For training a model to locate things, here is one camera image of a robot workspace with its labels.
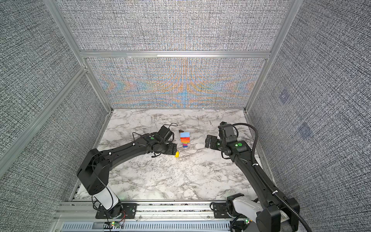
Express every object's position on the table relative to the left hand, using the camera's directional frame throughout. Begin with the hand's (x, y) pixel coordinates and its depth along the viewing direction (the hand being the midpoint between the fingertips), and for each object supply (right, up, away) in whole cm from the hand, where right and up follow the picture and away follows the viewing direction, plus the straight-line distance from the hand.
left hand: (172, 150), depth 87 cm
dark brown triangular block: (+5, +11, +19) cm, 22 cm away
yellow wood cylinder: (+3, -1, -8) cm, 9 cm away
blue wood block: (+8, +1, +10) cm, 13 cm away
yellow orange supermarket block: (+8, +4, +6) cm, 11 cm away
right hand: (+24, +7, -7) cm, 26 cm away
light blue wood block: (+8, +9, +2) cm, 12 cm away
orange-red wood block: (+8, +5, +5) cm, 11 cm away
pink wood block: (+8, +2, +9) cm, 12 cm away
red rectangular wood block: (+8, +7, +3) cm, 10 cm away
